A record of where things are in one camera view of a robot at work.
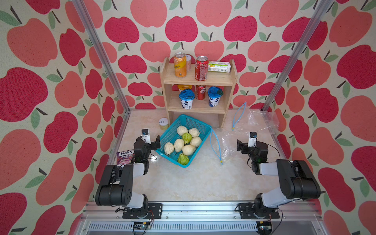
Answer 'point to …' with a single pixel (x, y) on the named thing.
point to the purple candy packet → (126, 157)
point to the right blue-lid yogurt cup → (214, 93)
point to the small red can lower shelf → (200, 92)
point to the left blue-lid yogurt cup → (186, 97)
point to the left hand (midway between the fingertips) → (153, 137)
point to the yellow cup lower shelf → (182, 86)
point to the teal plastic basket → (170, 134)
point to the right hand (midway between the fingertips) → (246, 142)
